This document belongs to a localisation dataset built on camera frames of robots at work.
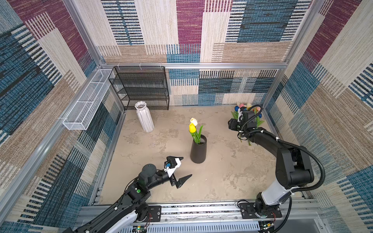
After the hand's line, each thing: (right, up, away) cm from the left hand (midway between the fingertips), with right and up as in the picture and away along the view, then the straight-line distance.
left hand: (186, 164), depth 71 cm
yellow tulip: (+3, +17, -1) cm, 17 cm away
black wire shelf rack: (-29, +48, +37) cm, 67 cm away
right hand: (+29, +19, +24) cm, 42 cm away
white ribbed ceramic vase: (-26, +24, +22) cm, 42 cm away
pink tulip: (+41, +33, +41) cm, 66 cm away
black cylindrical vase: (+7, +1, +20) cm, 22 cm away
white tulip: (+6, +13, +5) cm, 16 cm away
